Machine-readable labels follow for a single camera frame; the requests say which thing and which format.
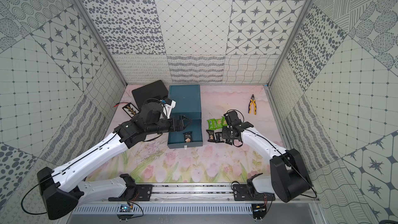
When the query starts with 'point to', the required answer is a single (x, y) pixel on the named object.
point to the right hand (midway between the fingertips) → (228, 134)
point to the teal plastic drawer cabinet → (187, 98)
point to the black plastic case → (141, 94)
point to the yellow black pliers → (252, 100)
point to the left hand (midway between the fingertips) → (186, 118)
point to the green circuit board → (125, 208)
